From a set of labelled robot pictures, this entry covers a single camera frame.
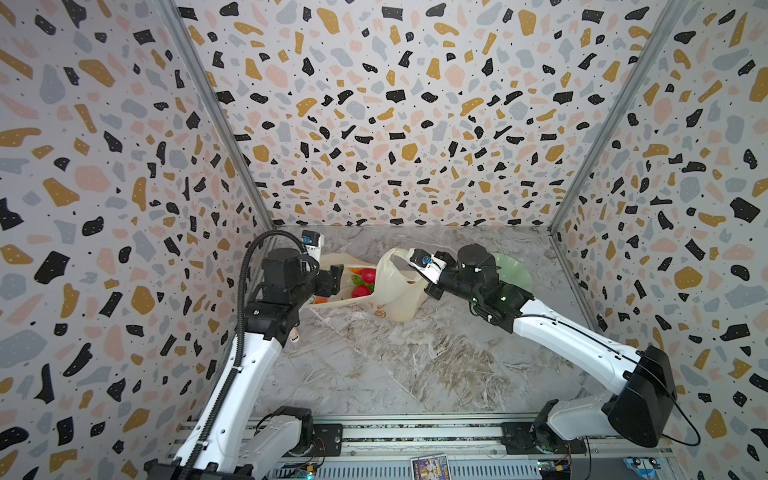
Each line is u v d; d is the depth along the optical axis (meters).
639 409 0.40
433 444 0.75
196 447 0.37
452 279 0.63
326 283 0.65
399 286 0.71
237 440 0.40
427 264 0.60
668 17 0.72
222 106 0.86
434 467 0.69
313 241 0.62
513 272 1.05
